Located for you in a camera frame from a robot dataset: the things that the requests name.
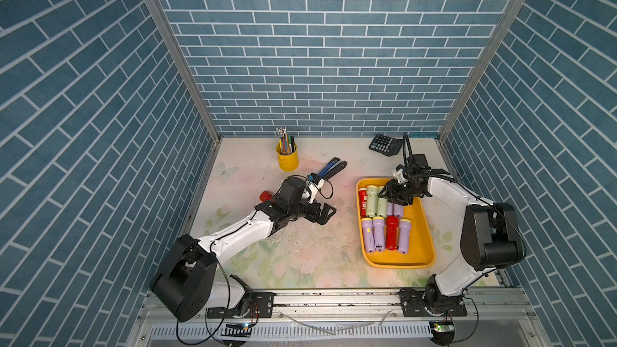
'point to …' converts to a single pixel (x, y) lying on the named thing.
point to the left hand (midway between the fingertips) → (331, 208)
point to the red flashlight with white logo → (362, 202)
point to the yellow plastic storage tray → (421, 254)
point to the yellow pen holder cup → (288, 163)
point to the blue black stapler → (331, 168)
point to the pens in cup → (286, 144)
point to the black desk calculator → (386, 145)
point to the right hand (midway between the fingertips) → (386, 196)
